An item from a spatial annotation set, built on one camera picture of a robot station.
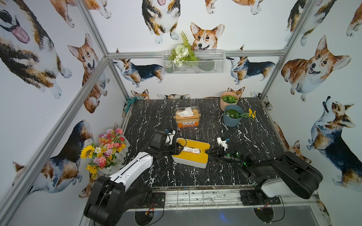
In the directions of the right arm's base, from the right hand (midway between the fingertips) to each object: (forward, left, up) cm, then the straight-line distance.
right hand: (208, 149), depth 77 cm
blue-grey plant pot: (+29, -20, -8) cm, 36 cm away
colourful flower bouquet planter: (-4, +53, +2) cm, 53 cm away
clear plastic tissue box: (+23, +12, -7) cm, 27 cm away
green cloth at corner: (+50, +61, -11) cm, 80 cm away
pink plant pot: (+42, -18, -3) cm, 46 cm away
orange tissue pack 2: (+28, +12, -3) cm, 31 cm away
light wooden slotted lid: (+32, +6, -7) cm, 33 cm away
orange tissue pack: (+2, +9, -4) cm, 10 cm away
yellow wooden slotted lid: (-3, +4, -4) cm, 7 cm away
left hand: (+6, +17, -5) cm, 18 cm away
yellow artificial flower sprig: (+24, -29, 0) cm, 38 cm away
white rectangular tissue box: (-4, +9, -10) cm, 14 cm away
